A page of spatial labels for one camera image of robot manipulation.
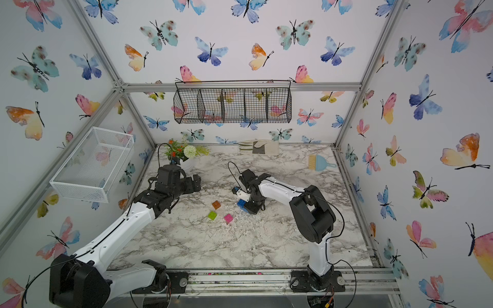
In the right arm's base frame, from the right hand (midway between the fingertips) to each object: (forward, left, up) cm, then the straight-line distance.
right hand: (254, 205), depth 92 cm
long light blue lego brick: (0, +7, 0) cm, 7 cm away
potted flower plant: (+20, +40, +13) cm, 46 cm away
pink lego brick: (-6, +12, -2) cm, 13 cm away
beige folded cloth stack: (+40, -1, -2) cm, 40 cm away
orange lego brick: (0, +19, -1) cm, 19 cm away
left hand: (+4, +27, +16) cm, 31 cm away
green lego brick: (-5, +19, -2) cm, 20 cm away
